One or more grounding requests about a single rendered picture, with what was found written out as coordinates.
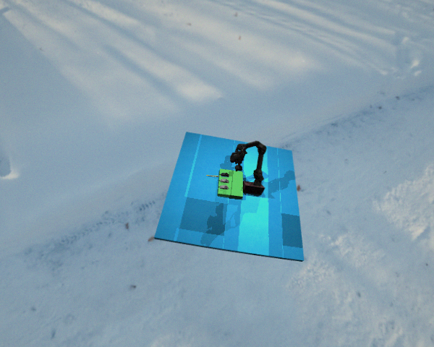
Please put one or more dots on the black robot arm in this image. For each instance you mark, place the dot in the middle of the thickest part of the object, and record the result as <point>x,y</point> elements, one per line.
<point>240,154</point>

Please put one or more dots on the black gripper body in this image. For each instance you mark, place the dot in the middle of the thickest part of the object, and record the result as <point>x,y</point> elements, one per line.
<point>239,167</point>

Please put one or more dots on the green rectangular deck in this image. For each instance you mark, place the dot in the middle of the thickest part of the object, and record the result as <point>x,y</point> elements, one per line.
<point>231,186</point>

